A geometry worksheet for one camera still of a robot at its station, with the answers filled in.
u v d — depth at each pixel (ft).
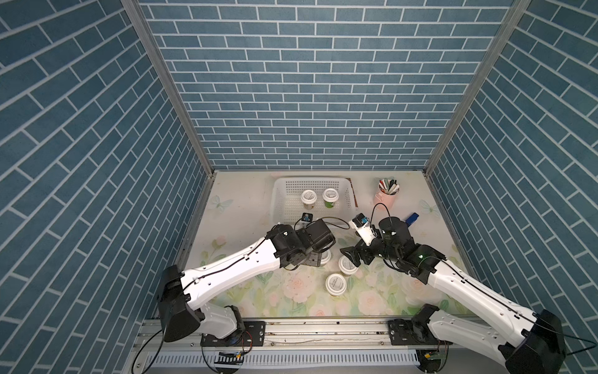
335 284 2.55
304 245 1.62
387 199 3.28
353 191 3.62
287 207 3.47
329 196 3.31
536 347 1.24
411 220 3.32
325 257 2.72
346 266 2.65
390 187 3.34
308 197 3.32
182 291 1.29
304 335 2.47
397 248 1.89
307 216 2.17
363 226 2.16
